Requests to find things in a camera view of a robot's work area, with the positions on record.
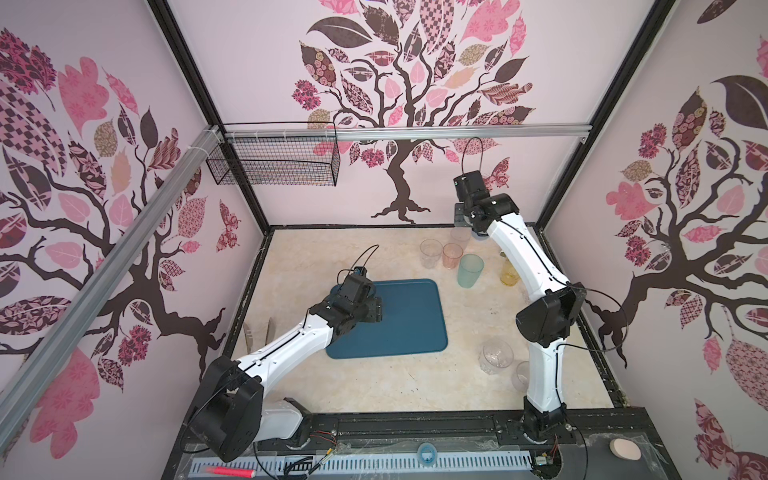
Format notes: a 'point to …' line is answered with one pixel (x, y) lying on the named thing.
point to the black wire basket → (276, 154)
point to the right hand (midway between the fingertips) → (471, 209)
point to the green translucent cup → (470, 268)
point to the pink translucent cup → (451, 255)
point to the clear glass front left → (495, 355)
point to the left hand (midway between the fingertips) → (371, 307)
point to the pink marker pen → (231, 472)
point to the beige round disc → (625, 449)
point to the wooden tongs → (249, 335)
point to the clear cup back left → (430, 251)
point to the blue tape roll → (427, 454)
